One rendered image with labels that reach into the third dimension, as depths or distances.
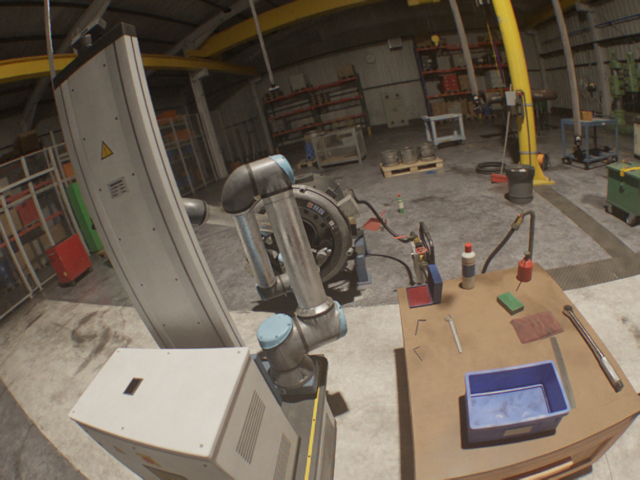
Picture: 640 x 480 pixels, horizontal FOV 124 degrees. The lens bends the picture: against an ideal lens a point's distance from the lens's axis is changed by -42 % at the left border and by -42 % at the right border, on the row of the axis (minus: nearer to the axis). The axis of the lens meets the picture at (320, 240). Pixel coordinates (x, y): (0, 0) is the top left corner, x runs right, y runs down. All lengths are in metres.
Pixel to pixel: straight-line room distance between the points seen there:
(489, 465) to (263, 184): 1.11
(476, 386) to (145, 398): 0.97
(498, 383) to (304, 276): 0.75
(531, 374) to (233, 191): 1.13
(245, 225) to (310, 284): 0.32
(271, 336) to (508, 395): 0.85
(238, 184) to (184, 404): 0.67
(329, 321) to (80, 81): 1.16
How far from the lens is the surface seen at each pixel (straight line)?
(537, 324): 1.30
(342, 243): 1.95
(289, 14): 13.54
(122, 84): 0.88
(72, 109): 1.03
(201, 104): 14.45
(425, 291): 1.48
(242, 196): 0.99
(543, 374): 1.07
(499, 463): 0.95
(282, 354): 1.12
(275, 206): 0.99
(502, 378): 1.01
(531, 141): 4.71
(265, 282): 1.30
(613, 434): 1.25
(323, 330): 1.11
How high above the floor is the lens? 1.34
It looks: 22 degrees down
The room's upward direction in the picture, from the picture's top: 15 degrees counter-clockwise
